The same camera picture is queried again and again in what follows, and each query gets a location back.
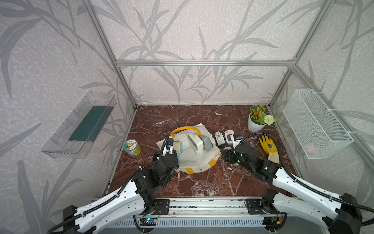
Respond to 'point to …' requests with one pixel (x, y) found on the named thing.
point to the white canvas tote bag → (190, 162)
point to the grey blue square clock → (207, 142)
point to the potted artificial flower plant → (257, 119)
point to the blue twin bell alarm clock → (179, 153)
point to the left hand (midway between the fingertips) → (166, 144)
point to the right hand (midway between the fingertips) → (224, 148)
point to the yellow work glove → (269, 147)
